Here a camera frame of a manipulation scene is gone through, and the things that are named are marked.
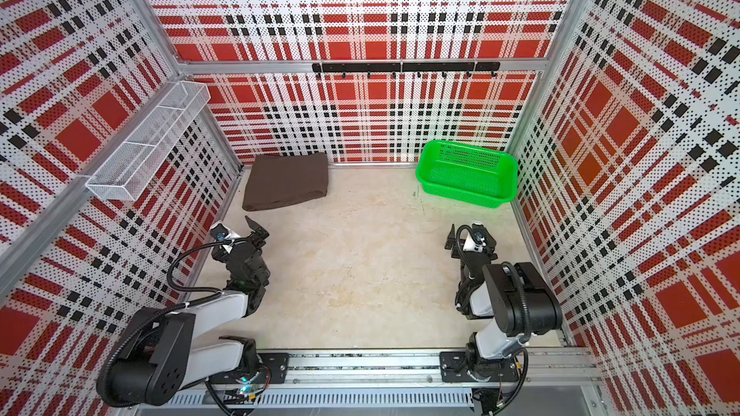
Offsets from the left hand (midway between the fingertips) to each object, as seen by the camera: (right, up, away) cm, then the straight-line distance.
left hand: (241, 225), depth 84 cm
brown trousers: (-2, +15, +31) cm, 35 cm away
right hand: (+70, -1, +5) cm, 70 cm away
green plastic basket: (+77, +18, +35) cm, 87 cm away
